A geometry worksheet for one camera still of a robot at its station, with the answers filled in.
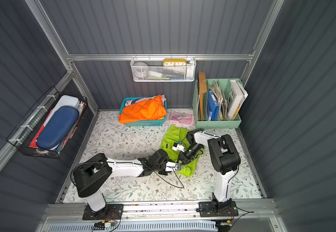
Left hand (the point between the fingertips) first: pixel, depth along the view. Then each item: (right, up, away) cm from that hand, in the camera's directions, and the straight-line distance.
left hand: (174, 164), depth 87 cm
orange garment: (-17, +35, +16) cm, 42 cm away
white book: (+42, +43, +7) cm, 61 cm away
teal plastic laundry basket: (-11, +26, +18) cm, 33 cm away
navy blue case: (-56, +23, -19) cm, 64 cm away
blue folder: (+27, +36, +10) cm, 46 cm away
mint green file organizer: (+33, +50, +14) cm, 62 cm away
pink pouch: (+6, +29, +28) cm, 40 cm away
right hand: (+5, 0, 0) cm, 5 cm away
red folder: (-65, +16, -22) cm, 70 cm away
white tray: (-61, +38, -9) cm, 72 cm away
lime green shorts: (-2, +16, +14) cm, 22 cm away
